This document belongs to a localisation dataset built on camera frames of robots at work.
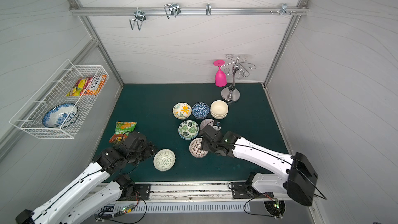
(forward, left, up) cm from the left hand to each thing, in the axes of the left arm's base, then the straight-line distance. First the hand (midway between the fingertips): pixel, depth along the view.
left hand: (153, 151), depth 76 cm
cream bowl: (+31, -35, -6) cm, 47 cm away
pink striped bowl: (+21, -26, -5) cm, 33 cm away
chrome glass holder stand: (+48, -45, -9) cm, 66 cm away
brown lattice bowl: (+5, -21, -9) cm, 23 cm away
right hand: (+5, -26, 0) cm, 27 cm away
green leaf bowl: (+17, -16, -8) cm, 24 cm away
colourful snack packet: (+22, +30, +24) cm, 44 cm away
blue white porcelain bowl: (+6, +34, +23) cm, 42 cm away
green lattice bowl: (-1, -4, -9) cm, 10 cm away
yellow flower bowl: (+30, -10, -7) cm, 33 cm away
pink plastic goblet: (+47, -36, +6) cm, 60 cm away
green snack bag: (+14, +24, -6) cm, 28 cm away
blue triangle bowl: (+30, -23, -7) cm, 39 cm away
